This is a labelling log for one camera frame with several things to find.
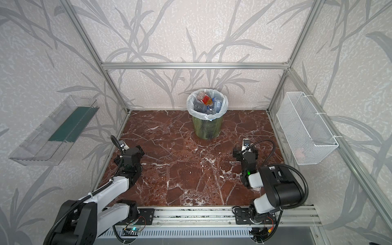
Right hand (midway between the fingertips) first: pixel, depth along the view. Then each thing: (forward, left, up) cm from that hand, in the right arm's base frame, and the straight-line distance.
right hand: (245, 141), depth 92 cm
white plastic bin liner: (+26, +20, +16) cm, 36 cm away
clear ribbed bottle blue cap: (+17, +17, +16) cm, 29 cm away
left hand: (-5, +67, +5) cm, 67 cm away
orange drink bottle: (+21, +24, +16) cm, 35 cm away
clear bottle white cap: (+19, +28, +10) cm, 35 cm away
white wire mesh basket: (-14, -19, +27) cm, 36 cm away
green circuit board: (-44, +57, -8) cm, 73 cm away
